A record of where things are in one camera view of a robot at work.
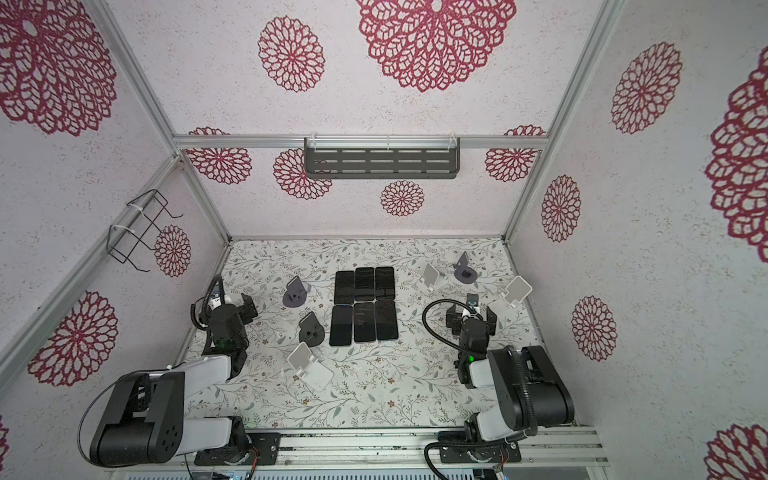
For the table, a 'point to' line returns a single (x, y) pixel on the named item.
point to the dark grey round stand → (311, 332)
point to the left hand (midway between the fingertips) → (227, 306)
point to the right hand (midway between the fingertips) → (475, 303)
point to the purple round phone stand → (296, 293)
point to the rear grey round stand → (463, 272)
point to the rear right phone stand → (428, 281)
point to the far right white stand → (516, 291)
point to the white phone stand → (310, 368)
